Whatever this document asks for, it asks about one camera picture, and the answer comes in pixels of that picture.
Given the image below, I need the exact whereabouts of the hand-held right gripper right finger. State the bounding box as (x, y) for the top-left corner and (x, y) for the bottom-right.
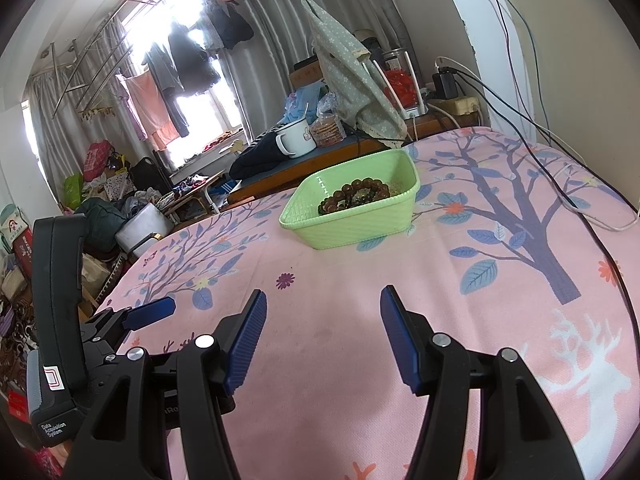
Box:
(380, 285), (586, 480)

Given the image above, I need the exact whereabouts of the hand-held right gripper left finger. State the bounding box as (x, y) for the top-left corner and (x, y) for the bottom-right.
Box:
(62, 289), (268, 480)

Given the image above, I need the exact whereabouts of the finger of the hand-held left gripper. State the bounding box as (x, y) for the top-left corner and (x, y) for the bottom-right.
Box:
(80, 296), (177, 356)

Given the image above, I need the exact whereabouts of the green plastic basket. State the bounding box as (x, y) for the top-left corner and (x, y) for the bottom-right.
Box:
(279, 149), (421, 251)

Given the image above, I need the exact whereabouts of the large brown bead bracelet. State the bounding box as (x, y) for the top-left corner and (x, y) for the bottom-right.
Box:
(317, 177), (391, 216)

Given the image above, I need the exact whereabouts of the dark green bag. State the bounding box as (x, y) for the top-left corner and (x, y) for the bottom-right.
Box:
(75, 199), (127, 249)

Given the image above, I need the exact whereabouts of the pink tree printed blanket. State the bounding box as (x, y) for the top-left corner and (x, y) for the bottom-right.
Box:
(92, 127), (640, 480)

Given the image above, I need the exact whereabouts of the low wooden table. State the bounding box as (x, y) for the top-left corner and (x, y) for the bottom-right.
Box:
(157, 172), (227, 222)

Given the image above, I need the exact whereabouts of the red bag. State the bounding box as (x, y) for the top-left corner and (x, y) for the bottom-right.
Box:
(82, 141), (114, 182)

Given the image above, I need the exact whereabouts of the black bag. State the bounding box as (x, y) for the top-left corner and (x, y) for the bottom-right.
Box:
(130, 156), (169, 194)

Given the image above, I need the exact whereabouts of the dark folded clothing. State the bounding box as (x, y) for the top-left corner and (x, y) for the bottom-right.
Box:
(235, 132), (301, 182)

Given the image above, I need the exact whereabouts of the wooden bench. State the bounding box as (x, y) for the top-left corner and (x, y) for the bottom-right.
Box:
(227, 115), (451, 206)

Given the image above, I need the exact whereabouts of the pink hanging garment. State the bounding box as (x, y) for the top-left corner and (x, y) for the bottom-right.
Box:
(117, 71), (182, 152)

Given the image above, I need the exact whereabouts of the white enamel mug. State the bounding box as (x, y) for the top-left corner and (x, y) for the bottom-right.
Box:
(275, 120), (318, 157)

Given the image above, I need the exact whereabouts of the cookie container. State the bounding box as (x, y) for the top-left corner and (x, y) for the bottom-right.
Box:
(308, 94), (347, 149)

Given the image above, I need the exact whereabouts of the metal drying rack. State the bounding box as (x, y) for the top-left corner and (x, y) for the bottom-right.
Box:
(50, 0), (251, 113)

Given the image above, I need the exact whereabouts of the beige power strip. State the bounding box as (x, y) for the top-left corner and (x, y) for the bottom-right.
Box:
(427, 96), (482, 117)

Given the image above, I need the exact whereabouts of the grey hanging garment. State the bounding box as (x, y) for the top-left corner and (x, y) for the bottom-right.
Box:
(144, 42), (184, 95)

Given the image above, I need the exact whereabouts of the blue clothes pile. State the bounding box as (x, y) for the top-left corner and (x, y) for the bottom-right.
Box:
(284, 82), (329, 124)

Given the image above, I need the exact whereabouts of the dark hanging garment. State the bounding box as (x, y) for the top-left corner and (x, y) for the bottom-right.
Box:
(167, 20), (222, 97)

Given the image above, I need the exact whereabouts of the black charger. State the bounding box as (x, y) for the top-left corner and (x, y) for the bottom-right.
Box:
(432, 71), (462, 101)

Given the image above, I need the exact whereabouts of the clear blender jar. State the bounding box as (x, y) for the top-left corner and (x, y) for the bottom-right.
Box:
(382, 47), (429, 117)

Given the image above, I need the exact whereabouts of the grey dotted cloth cover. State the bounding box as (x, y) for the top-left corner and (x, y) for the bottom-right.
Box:
(301, 0), (410, 142)

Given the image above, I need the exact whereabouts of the window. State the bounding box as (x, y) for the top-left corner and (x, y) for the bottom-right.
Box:
(122, 0), (242, 147)

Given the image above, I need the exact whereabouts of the cardboard box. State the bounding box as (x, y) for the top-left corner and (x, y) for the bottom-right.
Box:
(289, 57), (326, 92)

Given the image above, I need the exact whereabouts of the grey curtain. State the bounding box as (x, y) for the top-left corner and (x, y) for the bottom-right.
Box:
(220, 0), (417, 142)

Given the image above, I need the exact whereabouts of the black cable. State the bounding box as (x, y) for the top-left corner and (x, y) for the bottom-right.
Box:
(467, 0), (640, 321)

